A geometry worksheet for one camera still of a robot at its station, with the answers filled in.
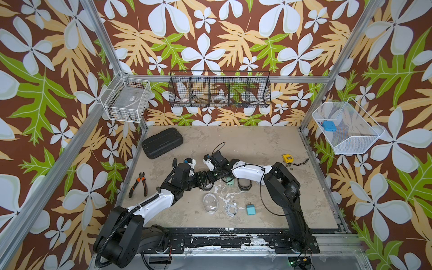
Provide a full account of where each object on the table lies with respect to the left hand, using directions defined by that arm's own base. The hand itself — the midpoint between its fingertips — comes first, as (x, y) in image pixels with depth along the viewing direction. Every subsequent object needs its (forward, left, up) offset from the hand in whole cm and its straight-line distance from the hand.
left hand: (207, 174), depth 87 cm
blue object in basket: (+20, -64, +16) cm, 69 cm away
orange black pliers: (+2, +38, -9) cm, 40 cm away
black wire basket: (+44, -6, +22) cm, 50 cm away
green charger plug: (-2, -13, -7) cm, 15 cm away
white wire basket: (+30, +42, +25) cm, 57 cm away
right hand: (+3, +1, -8) cm, 9 cm away
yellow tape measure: (+15, -49, -7) cm, 52 cm away
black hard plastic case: (+21, +33, -3) cm, 39 cm away
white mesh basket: (+11, -70, +21) cm, 74 cm away
